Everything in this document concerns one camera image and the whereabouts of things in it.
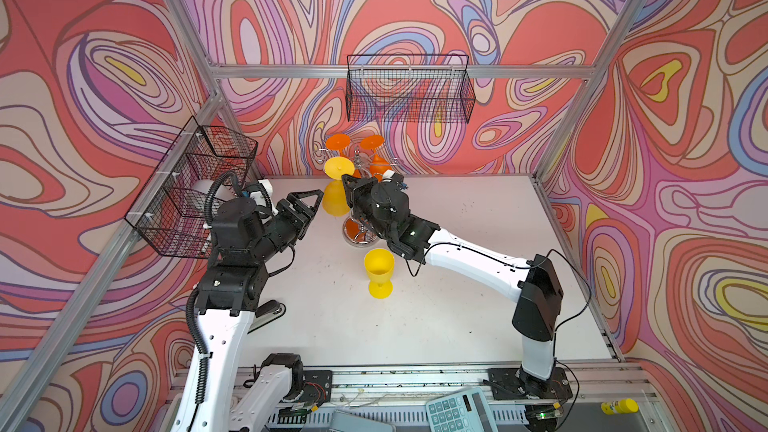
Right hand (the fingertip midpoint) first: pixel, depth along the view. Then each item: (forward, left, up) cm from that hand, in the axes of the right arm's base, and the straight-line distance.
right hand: (339, 179), depth 70 cm
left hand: (-9, +2, +4) cm, 10 cm away
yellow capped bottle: (-44, -62, -30) cm, 81 cm away
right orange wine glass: (+18, -9, -12) cm, 23 cm away
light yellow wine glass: (-9, -9, -25) cm, 28 cm away
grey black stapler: (-20, +23, -31) cm, 44 cm away
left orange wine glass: (+20, +2, -4) cm, 20 cm away
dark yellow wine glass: (+2, +2, -9) cm, 10 cm away
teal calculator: (-44, -28, -34) cm, 62 cm away
